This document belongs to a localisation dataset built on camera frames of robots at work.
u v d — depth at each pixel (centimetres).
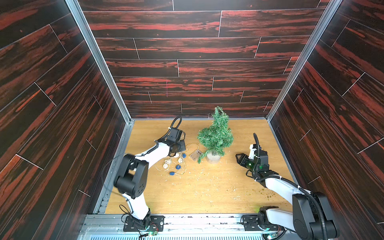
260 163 68
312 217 82
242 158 80
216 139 75
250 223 73
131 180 48
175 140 74
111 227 73
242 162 80
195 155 99
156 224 73
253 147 81
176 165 93
